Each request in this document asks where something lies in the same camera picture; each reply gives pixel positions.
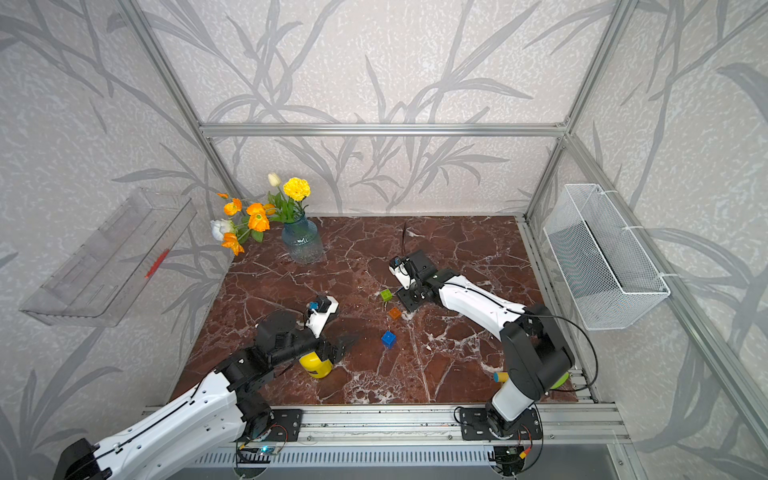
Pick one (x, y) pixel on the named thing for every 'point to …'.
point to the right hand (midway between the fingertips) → (407, 291)
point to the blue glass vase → (302, 240)
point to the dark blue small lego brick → (389, 339)
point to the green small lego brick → (386, 295)
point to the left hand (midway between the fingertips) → (349, 328)
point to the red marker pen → (156, 264)
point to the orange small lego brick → (394, 313)
